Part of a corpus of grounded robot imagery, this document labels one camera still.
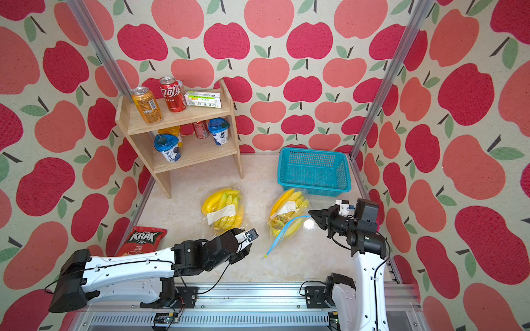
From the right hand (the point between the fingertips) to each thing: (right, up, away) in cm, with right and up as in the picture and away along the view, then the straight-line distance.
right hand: (310, 216), depth 71 cm
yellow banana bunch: (-6, +2, +11) cm, 13 cm away
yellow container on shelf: (-56, +33, +17) cm, 67 cm away
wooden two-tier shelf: (-47, +25, +22) cm, 58 cm away
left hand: (-22, -10, +2) cm, 25 cm away
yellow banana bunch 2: (-34, 0, +17) cm, 38 cm away
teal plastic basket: (+16, +15, +43) cm, 48 cm away
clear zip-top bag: (-11, -11, +4) cm, 16 cm away
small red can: (-46, +36, +24) cm, 63 cm away
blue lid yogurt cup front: (-55, +26, +11) cm, 62 cm away
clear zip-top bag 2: (-40, -10, +15) cm, 43 cm away
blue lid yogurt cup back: (-37, +35, +19) cm, 55 cm away
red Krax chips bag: (-69, -13, +15) cm, 71 cm away
